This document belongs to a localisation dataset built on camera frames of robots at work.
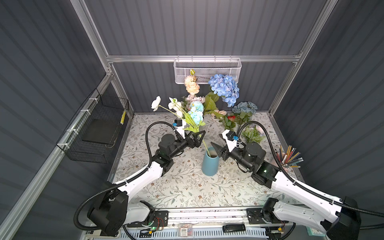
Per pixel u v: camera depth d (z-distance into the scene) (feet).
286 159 2.75
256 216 2.38
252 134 3.16
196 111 2.17
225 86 2.32
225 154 1.99
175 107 2.20
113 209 1.34
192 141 2.19
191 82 2.71
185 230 2.24
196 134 2.19
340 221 1.28
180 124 2.18
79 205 1.25
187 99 2.84
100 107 2.70
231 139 1.84
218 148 2.03
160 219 2.37
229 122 3.49
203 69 3.25
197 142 2.19
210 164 2.46
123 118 2.71
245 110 3.56
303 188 1.51
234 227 2.37
